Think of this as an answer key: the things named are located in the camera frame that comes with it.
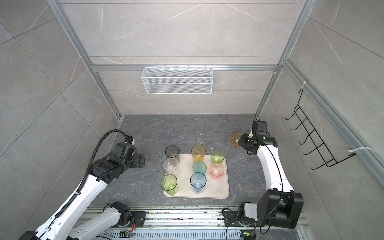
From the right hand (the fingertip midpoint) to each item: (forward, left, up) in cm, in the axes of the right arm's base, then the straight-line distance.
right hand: (242, 140), depth 84 cm
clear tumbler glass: (-10, +41, -11) cm, 44 cm away
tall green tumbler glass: (-18, +42, -15) cm, 48 cm away
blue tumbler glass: (-21, +26, -5) cm, 33 cm away
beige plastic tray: (-21, +17, -18) cm, 33 cm away
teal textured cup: (-10, +25, -12) cm, 29 cm away
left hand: (-9, +59, +3) cm, 59 cm away
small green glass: (-2, +13, -14) cm, 19 cm away
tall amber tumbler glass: (-4, +25, -7) cm, 27 cm away
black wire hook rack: (-14, -27, +15) cm, 34 cm away
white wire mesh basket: (+42, +38, +13) cm, 58 cm away
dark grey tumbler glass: (-4, +40, -4) cm, 40 cm away
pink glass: (-11, +14, -15) cm, 24 cm away
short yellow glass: (+2, +4, -4) cm, 6 cm away
